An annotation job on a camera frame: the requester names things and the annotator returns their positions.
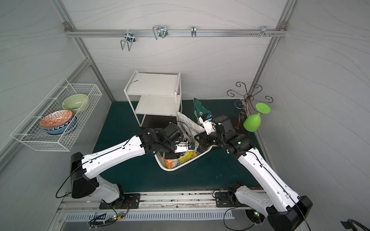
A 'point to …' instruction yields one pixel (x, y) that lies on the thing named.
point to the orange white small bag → (170, 163)
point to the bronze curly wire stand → (249, 98)
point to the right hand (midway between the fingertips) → (199, 134)
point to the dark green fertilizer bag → (199, 109)
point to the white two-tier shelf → (151, 94)
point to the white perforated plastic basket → (159, 156)
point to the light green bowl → (74, 102)
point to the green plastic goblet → (252, 123)
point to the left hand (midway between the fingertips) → (179, 148)
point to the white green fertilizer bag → (189, 127)
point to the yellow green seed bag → (188, 155)
